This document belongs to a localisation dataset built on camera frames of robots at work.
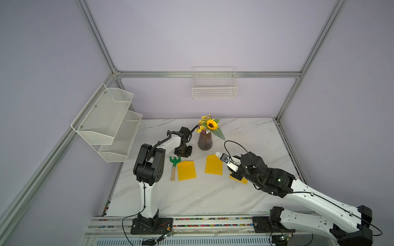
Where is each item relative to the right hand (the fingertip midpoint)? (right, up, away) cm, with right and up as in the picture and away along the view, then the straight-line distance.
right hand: (231, 159), depth 73 cm
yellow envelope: (-24, -11, +21) cm, 34 cm away
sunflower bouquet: (-11, +17, +9) cm, 23 cm away
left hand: (-25, -3, +25) cm, 36 cm away
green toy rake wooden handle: (-32, -5, +23) cm, 40 cm away
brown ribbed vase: (-12, +6, +34) cm, 37 cm away
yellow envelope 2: (+3, -7, -9) cm, 12 cm away
